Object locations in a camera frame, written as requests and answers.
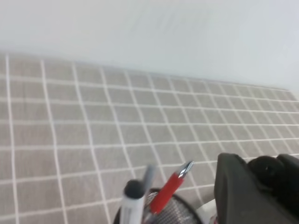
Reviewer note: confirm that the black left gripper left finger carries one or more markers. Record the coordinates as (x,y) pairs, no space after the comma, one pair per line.
(253,192)

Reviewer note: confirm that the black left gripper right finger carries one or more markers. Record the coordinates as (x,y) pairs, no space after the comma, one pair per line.
(290,174)

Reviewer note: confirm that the black mesh pen holder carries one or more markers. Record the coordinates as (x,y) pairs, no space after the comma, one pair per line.
(176,211)

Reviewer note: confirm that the red retractable pen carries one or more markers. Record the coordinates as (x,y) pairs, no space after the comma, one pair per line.
(165,193)

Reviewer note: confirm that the clear grey ballpoint pen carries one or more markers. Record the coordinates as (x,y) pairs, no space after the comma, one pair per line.
(148,177)

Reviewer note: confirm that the white marker in holder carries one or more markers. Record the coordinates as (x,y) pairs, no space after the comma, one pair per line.
(132,204)

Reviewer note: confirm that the grey checkered tablecloth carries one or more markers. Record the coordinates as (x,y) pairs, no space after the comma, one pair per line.
(73,134)

